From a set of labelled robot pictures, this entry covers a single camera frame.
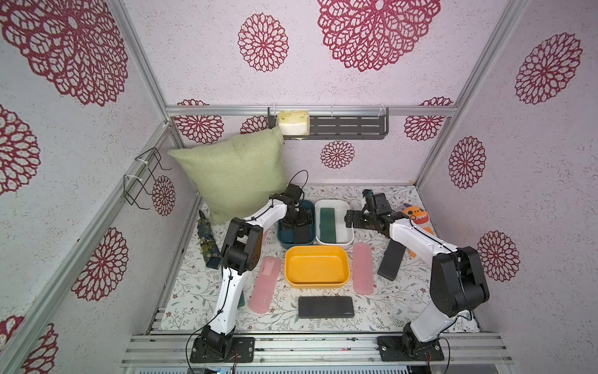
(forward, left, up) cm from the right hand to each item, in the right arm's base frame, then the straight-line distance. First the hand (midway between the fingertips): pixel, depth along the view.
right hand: (354, 214), depth 93 cm
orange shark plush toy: (+2, -28, -5) cm, 29 cm away
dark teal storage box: (-3, +26, -12) cm, 29 cm away
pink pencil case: (-3, +38, -12) cm, 39 cm away
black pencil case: (-3, +21, -10) cm, 24 cm away
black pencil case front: (-33, +12, -11) cm, 37 cm away
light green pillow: (+6, +46, +16) cm, 49 cm away
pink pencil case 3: (-22, -2, -12) cm, 26 cm away
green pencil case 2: (+1, +10, -12) cm, 16 cm away
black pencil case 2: (-15, -14, -11) cm, 23 cm away
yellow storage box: (-17, +15, -11) cm, 26 cm away
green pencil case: (-31, +42, -11) cm, 54 cm away
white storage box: (-2, +3, -13) cm, 13 cm away
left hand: (+2, +20, -9) cm, 22 cm away
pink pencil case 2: (-25, +35, -12) cm, 45 cm away
